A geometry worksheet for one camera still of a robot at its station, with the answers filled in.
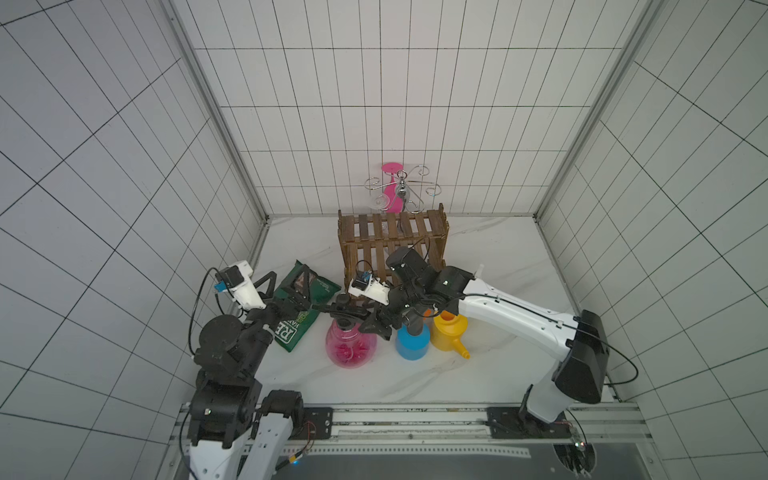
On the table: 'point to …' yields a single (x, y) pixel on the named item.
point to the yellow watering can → (446, 330)
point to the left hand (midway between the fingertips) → (292, 275)
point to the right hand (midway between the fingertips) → (354, 322)
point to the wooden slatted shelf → (367, 239)
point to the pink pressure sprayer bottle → (346, 345)
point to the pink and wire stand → (400, 190)
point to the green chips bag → (321, 291)
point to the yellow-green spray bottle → (480, 270)
